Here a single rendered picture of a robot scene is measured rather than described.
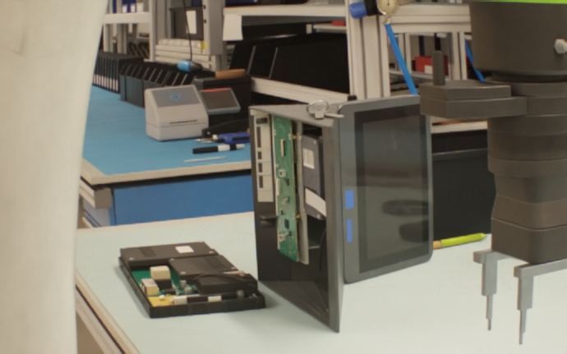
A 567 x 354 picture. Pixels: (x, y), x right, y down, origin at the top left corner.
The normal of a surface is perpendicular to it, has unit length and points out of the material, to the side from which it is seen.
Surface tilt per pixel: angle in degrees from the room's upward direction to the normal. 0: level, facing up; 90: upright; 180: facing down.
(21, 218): 92
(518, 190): 99
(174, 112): 40
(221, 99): 32
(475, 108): 90
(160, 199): 90
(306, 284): 0
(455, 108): 90
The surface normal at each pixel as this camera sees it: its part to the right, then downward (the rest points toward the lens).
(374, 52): 0.34, 0.13
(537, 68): -0.08, 0.16
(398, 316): -0.04, -0.99
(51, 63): 0.72, 0.19
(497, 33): -0.67, 0.15
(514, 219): -0.93, 0.04
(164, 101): 0.12, -0.80
